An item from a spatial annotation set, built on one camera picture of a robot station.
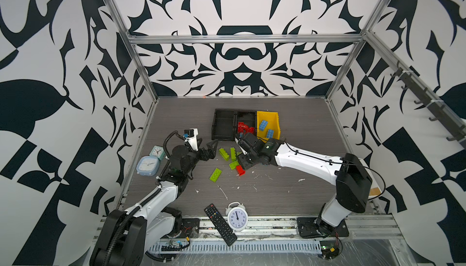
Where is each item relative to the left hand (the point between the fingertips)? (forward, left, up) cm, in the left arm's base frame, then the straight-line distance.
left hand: (209, 136), depth 82 cm
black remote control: (-32, -4, -16) cm, 36 cm away
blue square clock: (-6, +31, -14) cm, 34 cm away
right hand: (-8, -14, -7) cm, 18 cm away
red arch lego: (+16, -16, -15) cm, 27 cm away
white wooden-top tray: (-22, -71, -12) cm, 75 cm away
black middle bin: (+24, -20, -17) cm, 36 cm away
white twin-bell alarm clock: (-29, -11, -15) cm, 35 cm away
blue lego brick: (+11, -31, -15) cm, 37 cm away
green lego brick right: (-6, -10, -17) cm, 21 cm away
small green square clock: (+2, +28, -15) cm, 32 cm away
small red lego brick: (-9, -14, -17) cm, 24 cm away
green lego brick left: (-1, -6, -15) cm, 16 cm away
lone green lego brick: (-11, -2, -18) cm, 21 cm away
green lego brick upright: (-1, -11, -15) cm, 18 cm away
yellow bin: (+21, -34, -15) cm, 43 cm away
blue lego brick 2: (+17, -28, -15) cm, 37 cm away
